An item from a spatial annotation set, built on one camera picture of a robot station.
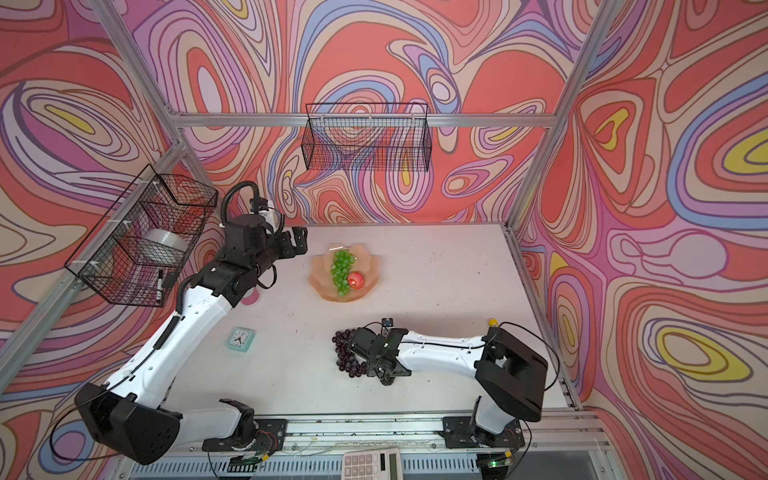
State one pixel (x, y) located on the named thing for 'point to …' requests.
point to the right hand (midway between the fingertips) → (388, 372)
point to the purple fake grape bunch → (346, 360)
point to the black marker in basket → (159, 297)
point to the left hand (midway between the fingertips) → (294, 229)
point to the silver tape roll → (167, 238)
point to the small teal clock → (240, 339)
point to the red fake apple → (355, 280)
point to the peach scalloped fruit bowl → (321, 279)
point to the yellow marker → (493, 322)
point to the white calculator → (373, 464)
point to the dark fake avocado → (386, 382)
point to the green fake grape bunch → (341, 267)
